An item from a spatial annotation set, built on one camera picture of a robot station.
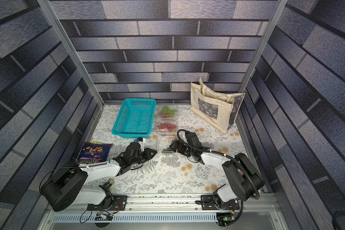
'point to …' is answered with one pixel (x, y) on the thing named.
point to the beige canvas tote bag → (219, 110)
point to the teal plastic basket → (136, 118)
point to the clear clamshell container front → (159, 107)
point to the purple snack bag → (94, 152)
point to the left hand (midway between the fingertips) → (158, 152)
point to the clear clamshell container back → (181, 148)
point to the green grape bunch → (166, 109)
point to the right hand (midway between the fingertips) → (173, 147)
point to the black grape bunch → (173, 146)
